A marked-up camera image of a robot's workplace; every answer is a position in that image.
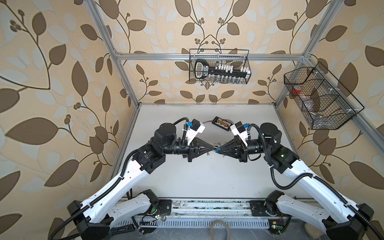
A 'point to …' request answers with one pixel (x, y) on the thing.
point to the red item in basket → (297, 89)
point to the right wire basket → (326, 104)
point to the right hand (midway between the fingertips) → (220, 152)
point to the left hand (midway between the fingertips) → (213, 149)
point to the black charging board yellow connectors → (224, 124)
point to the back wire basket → (236, 64)
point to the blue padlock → (217, 150)
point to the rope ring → (211, 230)
